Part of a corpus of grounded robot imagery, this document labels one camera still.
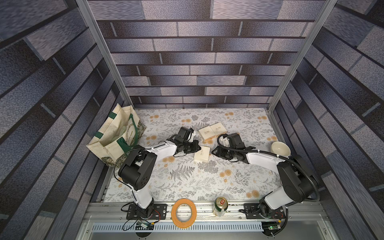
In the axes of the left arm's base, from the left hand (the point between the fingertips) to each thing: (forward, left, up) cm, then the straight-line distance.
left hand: (202, 147), depth 90 cm
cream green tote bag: (+8, +51, +3) cm, 52 cm away
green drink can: (-32, -8, +3) cm, 33 cm away
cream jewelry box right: (+17, -13, -4) cm, 22 cm away
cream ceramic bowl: (+2, -51, -4) cm, 51 cm away
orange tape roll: (-38, +12, -6) cm, 41 cm away
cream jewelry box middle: (+14, -4, -4) cm, 15 cm away
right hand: (-2, -7, -2) cm, 7 cm away
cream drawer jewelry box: (-3, 0, -5) cm, 6 cm away
